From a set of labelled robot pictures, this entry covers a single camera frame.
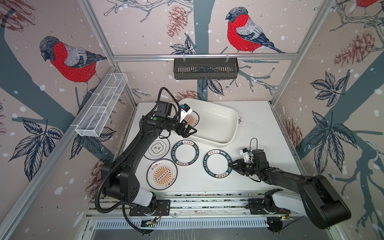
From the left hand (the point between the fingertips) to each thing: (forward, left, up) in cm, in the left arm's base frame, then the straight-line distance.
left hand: (190, 126), depth 77 cm
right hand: (-14, -23, -23) cm, 35 cm away
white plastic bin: (+16, -19, -22) cm, 33 cm away
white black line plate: (-1, +21, -24) cm, 32 cm away
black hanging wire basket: (+49, +1, +3) cm, 49 cm away
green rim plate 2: (-11, -15, -23) cm, 30 cm away
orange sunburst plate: (+23, -1, -22) cm, 32 cm away
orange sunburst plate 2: (-17, +17, -25) cm, 34 cm away
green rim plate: (-3, +4, -24) cm, 24 cm away
